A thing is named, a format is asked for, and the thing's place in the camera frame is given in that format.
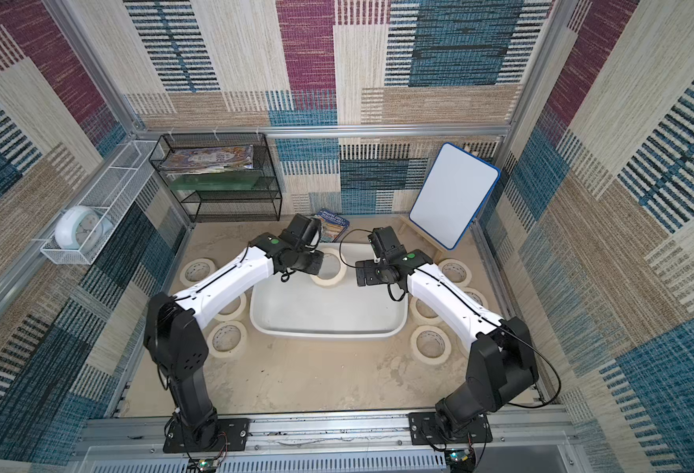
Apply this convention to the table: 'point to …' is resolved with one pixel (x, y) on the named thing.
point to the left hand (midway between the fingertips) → (315, 259)
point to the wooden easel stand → (410, 226)
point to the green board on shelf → (213, 180)
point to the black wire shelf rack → (262, 204)
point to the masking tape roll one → (195, 270)
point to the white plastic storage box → (301, 306)
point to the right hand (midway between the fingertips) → (373, 268)
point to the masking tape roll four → (418, 316)
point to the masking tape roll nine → (431, 345)
